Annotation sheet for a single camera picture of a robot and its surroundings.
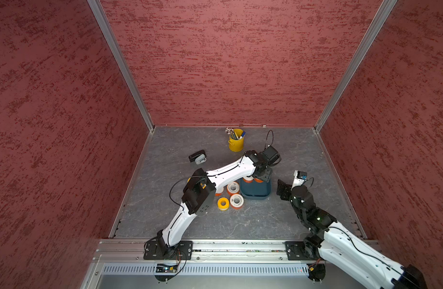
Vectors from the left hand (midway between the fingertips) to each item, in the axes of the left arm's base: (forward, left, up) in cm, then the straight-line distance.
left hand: (260, 176), depth 87 cm
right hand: (-5, -11, +1) cm, 12 cm away
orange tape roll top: (-3, +1, +2) cm, 4 cm away
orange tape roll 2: (-7, +21, -8) cm, 23 cm away
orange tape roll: (+1, +5, -7) cm, 8 cm away
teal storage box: (-5, +1, -6) cm, 7 cm away
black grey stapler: (+14, +33, -5) cm, 36 cm away
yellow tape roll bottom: (-13, +18, -8) cm, 24 cm away
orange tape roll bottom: (-10, +12, -8) cm, 17 cm away
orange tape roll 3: (-3, +13, -8) cm, 16 cm away
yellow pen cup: (+22, +11, -3) cm, 25 cm away
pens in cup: (+26, +11, +3) cm, 29 cm away
